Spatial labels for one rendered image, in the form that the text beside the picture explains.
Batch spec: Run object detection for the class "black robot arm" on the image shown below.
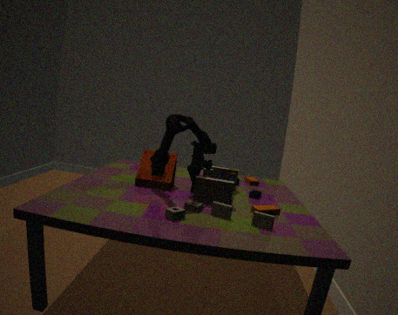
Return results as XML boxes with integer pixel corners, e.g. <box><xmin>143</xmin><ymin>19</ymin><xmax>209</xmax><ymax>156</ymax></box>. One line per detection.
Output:
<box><xmin>150</xmin><ymin>114</ymin><xmax>217</xmax><ymax>177</ymax></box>

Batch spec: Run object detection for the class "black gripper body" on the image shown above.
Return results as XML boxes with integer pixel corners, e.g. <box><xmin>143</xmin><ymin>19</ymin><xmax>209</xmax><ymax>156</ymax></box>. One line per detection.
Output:
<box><xmin>187</xmin><ymin>153</ymin><xmax>204</xmax><ymax>172</ymax></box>

